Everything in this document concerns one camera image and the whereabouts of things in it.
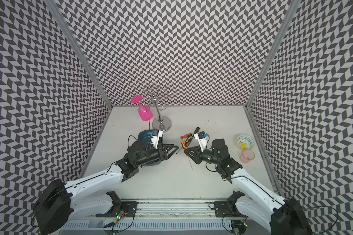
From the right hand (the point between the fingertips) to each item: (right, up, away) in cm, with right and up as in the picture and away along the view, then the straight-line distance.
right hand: (185, 153), depth 74 cm
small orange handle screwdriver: (+1, +6, +25) cm, 25 cm away
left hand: (-5, +3, -2) cm, 6 cm away
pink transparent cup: (+39, -5, +16) cm, 42 cm away
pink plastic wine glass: (-27, +22, +24) cm, 42 cm away
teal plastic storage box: (-27, +6, +21) cm, 35 cm away
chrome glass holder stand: (-15, +31, +7) cm, 35 cm away
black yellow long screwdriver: (+8, +10, +28) cm, 30 cm away
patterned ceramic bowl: (+40, +3, +22) cm, 45 cm away
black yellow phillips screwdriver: (+2, +3, +22) cm, 22 cm away
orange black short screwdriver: (-1, +4, -1) cm, 5 cm away
